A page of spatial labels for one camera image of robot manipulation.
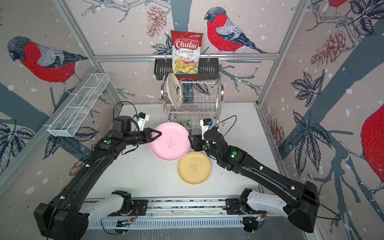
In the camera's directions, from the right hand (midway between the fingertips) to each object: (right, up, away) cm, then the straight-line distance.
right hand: (188, 139), depth 71 cm
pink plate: (-8, -3, +1) cm, 8 cm away
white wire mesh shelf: (-59, +10, +1) cm, 60 cm away
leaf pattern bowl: (-2, +5, +26) cm, 26 cm away
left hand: (-14, +3, 0) cm, 15 cm away
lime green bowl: (-5, +8, +6) cm, 12 cm away
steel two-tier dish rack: (0, +24, +51) cm, 56 cm away
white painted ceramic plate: (-9, +26, +12) cm, 30 cm away
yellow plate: (+2, -19, +16) cm, 25 cm away
